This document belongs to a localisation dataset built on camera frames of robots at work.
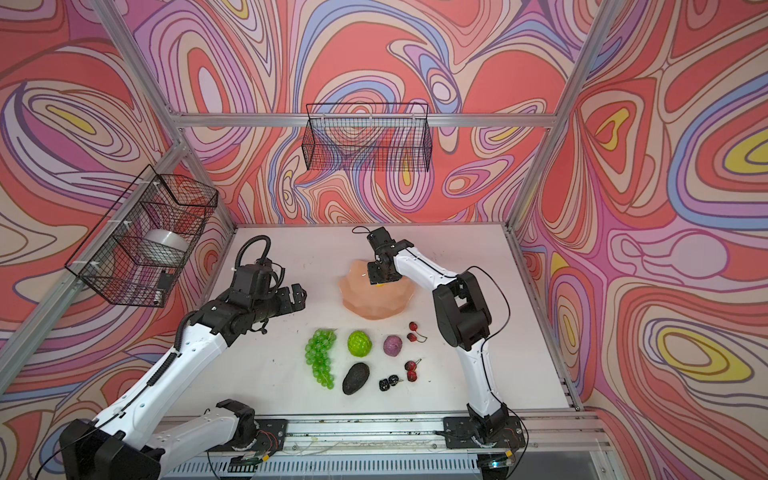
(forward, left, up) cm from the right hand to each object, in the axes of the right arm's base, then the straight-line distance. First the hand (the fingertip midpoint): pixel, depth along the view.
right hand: (381, 281), depth 98 cm
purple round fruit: (-22, -3, 0) cm, 22 cm away
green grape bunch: (-23, +19, -1) cm, 29 cm away
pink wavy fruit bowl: (-5, +3, -4) cm, 7 cm away
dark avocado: (-31, +8, 0) cm, 32 cm away
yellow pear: (-5, 0, +5) cm, 7 cm away
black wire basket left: (-6, +61, +26) cm, 67 cm away
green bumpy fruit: (-22, +7, +2) cm, 23 cm away
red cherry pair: (-18, -9, -3) cm, 20 cm away
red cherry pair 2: (-27, -8, -4) cm, 29 cm away
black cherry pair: (-31, -2, -3) cm, 31 cm away
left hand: (-13, +23, +13) cm, 29 cm away
